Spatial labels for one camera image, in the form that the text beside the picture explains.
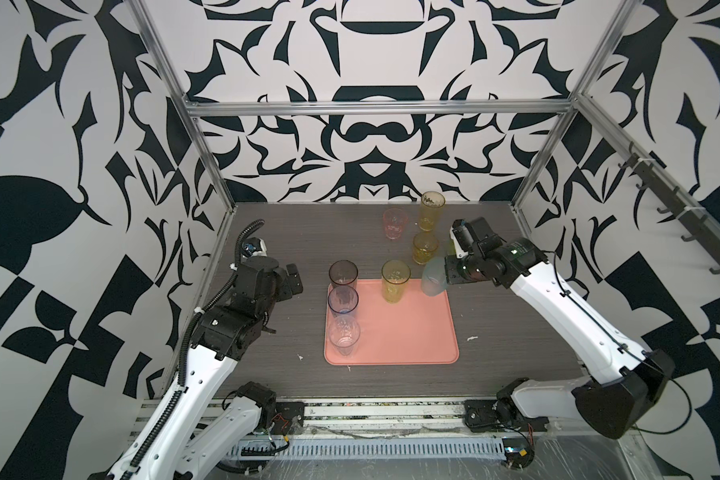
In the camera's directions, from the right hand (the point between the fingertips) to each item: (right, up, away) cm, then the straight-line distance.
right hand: (453, 267), depth 76 cm
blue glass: (-29, -10, +10) cm, 32 cm away
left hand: (-43, +1, -6) cm, 43 cm away
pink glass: (-11, +14, +34) cm, 39 cm away
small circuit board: (+14, -43, -5) cm, 45 cm away
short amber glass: (-3, +5, +22) cm, 22 cm away
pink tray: (-6, -20, +12) cm, 24 cm away
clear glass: (-28, -21, +15) cm, 38 cm away
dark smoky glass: (-28, -3, +10) cm, 30 cm away
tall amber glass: (+4, +21, +39) cm, 44 cm away
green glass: (-14, -3, +9) cm, 16 cm away
